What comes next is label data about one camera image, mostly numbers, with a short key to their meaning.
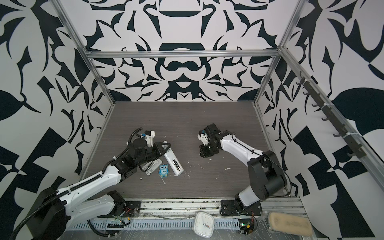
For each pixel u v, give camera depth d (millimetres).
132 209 727
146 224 712
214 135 684
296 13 749
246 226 711
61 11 742
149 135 741
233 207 743
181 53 937
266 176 439
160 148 741
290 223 673
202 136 821
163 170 851
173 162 753
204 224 674
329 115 555
